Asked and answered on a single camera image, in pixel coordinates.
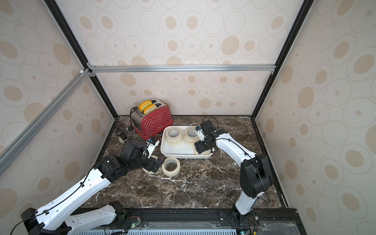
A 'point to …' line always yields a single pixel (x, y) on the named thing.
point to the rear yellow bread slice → (144, 105)
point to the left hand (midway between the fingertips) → (160, 157)
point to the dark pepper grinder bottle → (124, 136)
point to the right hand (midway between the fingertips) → (200, 148)
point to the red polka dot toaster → (147, 125)
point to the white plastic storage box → (184, 151)
